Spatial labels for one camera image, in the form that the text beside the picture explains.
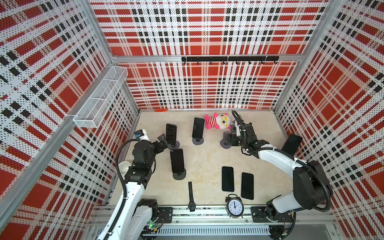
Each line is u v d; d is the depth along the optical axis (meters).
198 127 0.96
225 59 0.88
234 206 0.74
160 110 1.26
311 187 0.43
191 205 0.76
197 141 1.02
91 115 0.95
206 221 0.73
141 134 0.65
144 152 0.55
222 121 1.05
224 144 0.94
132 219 0.56
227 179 0.87
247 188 0.82
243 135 0.68
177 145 1.01
